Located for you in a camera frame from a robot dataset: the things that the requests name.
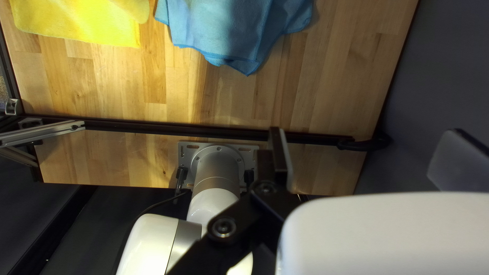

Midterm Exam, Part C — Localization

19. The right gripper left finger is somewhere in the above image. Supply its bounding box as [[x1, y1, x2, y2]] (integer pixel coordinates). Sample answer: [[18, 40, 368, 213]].
[[166, 127, 302, 275]]

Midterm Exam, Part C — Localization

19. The black frame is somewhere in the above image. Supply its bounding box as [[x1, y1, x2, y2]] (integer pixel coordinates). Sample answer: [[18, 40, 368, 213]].
[[0, 23, 392, 184]]

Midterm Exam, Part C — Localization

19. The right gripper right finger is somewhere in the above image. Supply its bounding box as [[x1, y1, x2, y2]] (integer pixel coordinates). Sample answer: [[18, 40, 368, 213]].
[[427, 129, 489, 192]]

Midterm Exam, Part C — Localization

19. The black base cable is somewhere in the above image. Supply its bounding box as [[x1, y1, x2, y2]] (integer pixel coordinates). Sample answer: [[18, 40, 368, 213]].
[[115, 166, 190, 264]]

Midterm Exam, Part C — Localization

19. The light blue towel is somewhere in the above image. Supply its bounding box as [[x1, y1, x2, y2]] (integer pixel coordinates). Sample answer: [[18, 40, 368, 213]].
[[155, 0, 314, 76]]

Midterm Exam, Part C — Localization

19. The yellow towel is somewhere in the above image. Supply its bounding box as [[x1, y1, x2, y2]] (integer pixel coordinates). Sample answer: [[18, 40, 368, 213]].
[[8, 0, 150, 49]]

